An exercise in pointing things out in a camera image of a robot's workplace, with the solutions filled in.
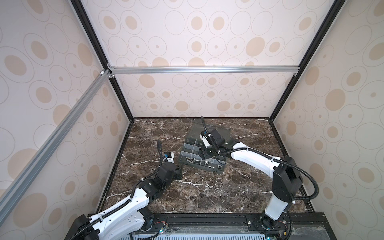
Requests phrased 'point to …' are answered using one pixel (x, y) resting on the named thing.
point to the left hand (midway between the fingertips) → (185, 165)
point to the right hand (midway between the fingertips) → (203, 151)
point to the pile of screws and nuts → (201, 195)
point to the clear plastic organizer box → (189, 155)
